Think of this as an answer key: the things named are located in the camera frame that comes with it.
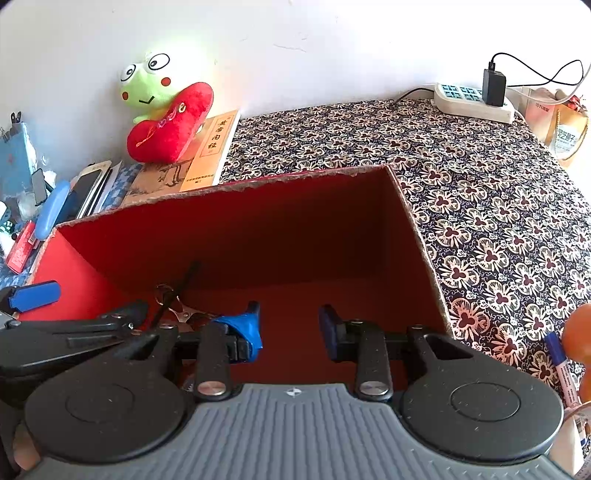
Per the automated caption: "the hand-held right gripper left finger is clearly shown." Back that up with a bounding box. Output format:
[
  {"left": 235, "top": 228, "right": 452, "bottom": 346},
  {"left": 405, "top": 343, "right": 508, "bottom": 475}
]
[{"left": 131, "top": 301, "right": 263, "bottom": 402}]

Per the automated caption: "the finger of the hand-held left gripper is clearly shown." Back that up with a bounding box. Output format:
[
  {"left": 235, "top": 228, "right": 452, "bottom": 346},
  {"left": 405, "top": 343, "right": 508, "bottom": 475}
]
[
  {"left": 95, "top": 300, "right": 149, "bottom": 329},
  {"left": 0, "top": 281, "right": 62, "bottom": 324}
]

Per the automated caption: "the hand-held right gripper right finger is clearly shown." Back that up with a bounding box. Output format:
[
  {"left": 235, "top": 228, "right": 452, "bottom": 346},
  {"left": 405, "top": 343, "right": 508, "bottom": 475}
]
[{"left": 320, "top": 304, "right": 477, "bottom": 402}]

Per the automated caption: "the metal key bunch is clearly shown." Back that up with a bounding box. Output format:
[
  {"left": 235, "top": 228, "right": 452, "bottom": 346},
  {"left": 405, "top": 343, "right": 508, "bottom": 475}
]
[{"left": 154, "top": 282, "right": 218, "bottom": 330}]

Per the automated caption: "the red patterned cardboard box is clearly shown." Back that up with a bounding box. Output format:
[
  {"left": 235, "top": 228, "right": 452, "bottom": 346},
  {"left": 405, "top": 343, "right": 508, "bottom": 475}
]
[{"left": 18, "top": 165, "right": 455, "bottom": 393}]

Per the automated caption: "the red packet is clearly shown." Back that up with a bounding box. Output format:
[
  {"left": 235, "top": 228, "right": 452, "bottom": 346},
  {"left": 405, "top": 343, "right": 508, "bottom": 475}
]
[{"left": 6, "top": 219, "right": 42, "bottom": 274}]

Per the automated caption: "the striped white green cloth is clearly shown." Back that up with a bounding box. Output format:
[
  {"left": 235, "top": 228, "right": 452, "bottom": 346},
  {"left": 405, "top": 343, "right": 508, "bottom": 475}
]
[{"left": 0, "top": 200, "right": 14, "bottom": 259}]

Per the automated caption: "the blue glasses case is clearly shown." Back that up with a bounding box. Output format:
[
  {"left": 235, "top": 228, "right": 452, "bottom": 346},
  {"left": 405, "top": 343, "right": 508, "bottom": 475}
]
[{"left": 36, "top": 181, "right": 71, "bottom": 241}]

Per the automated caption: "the small black framed device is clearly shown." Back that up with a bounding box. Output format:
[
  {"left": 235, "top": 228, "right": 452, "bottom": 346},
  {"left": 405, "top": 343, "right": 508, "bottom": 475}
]
[{"left": 30, "top": 168, "right": 47, "bottom": 206}]

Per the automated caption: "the black smartphone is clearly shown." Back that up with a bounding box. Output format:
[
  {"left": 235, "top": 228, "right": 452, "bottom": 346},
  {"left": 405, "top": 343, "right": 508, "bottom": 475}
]
[{"left": 69, "top": 161, "right": 114, "bottom": 220}]

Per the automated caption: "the brown illustrated book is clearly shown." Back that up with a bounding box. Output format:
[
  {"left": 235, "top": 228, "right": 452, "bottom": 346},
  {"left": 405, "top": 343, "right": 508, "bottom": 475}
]
[{"left": 121, "top": 159, "right": 192, "bottom": 206}]

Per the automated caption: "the light blue box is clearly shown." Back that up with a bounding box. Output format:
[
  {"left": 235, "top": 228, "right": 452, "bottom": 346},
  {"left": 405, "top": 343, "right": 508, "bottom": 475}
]
[{"left": 0, "top": 111, "right": 35, "bottom": 208}]

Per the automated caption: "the yellow book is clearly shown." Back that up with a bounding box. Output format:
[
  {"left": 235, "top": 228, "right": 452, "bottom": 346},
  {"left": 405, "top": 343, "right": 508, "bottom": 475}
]
[{"left": 179, "top": 110, "right": 241, "bottom": 192}]

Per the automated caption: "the floral tablecloth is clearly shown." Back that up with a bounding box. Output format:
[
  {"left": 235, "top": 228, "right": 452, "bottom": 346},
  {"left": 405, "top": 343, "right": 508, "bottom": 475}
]
[{"left": 217, "top": 98, "right": 591, "bottom": 407}]

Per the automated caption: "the red heart plush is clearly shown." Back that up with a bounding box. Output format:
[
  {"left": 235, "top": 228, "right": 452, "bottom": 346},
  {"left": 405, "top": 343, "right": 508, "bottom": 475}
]
[{"left": 127, "top": 82, "right": 214, "bottom": 163}]

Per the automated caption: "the white marker with blue cap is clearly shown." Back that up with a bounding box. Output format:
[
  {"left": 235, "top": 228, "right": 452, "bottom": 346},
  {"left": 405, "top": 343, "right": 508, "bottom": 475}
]
[{"left": 544, "top": 332, "right": 580, "bottom": 409}]

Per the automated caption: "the white power strip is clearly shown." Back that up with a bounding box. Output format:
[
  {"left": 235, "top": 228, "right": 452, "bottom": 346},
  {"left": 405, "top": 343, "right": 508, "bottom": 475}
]
[{"left": 431, "top": 83, "right": 515, "bottom": 124}]

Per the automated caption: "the black charger plug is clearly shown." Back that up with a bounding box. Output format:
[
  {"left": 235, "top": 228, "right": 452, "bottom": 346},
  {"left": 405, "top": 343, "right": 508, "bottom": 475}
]
[{"left": 482, "top": 68, "right": 507, "bottom": 108}]

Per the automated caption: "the black charger cable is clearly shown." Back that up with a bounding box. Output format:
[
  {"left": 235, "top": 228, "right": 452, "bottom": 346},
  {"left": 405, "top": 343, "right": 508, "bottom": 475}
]
[{"left": 489, "top": 52, "right": 587, "bottom": 86}]

